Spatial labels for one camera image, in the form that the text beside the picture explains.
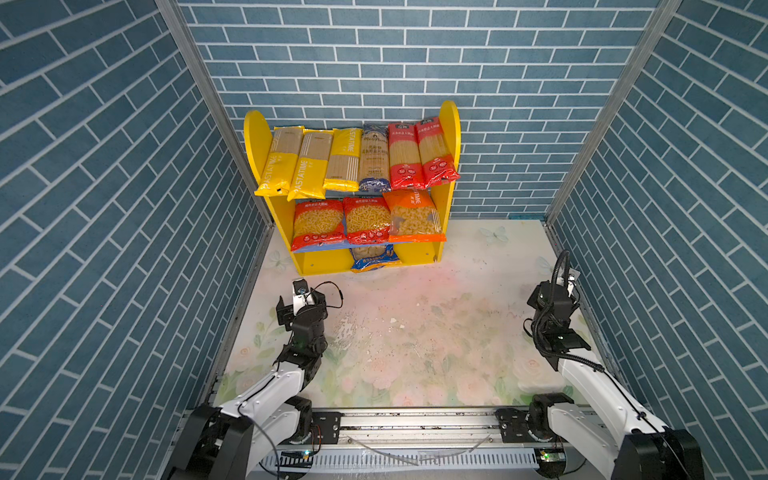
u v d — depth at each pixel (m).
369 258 0.99
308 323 0.63
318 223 0.94
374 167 0.74
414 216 0.97
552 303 0.61
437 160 0.74
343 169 0.74
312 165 0.75
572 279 0.69
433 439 0.74
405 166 0.74
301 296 0.70
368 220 0.96
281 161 0.75
